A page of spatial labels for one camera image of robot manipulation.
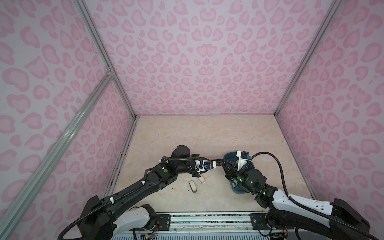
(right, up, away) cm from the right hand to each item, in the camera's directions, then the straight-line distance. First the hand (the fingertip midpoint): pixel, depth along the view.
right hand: (221, 161), depth 74 cm
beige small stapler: (-14, -16, +8) cm, 23 cm away
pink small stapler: (-9, -13, +10) cm, 19 cm away
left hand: (-5, +2, -3) cm, 6 cm away
